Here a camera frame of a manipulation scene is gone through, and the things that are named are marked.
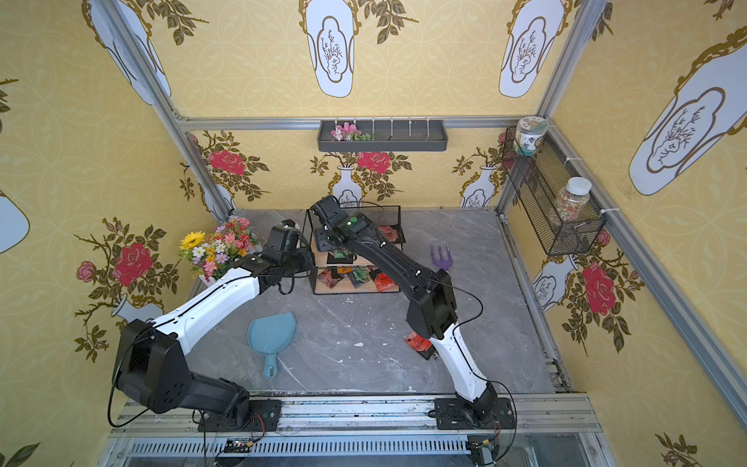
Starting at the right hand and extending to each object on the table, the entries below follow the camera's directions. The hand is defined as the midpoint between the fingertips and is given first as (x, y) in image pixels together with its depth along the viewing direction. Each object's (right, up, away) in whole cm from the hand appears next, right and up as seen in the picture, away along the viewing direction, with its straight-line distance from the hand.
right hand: (338, 230), depth 90 cm
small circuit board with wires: (-23, -54, -17) cm, 62 cm away
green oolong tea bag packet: (+2, -7, -3) cm, 8 cm away
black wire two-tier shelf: (-1, -14, +10) cm, 17 cm away
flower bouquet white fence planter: (-37, -7, -3) cm, 38 cm away
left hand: (-10, -7, -3) cm, 13 cm away
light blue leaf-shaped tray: (-20, -32, -2) cm, 38 cm away
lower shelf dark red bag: (-5, -15, +7) cm, 17 cm away
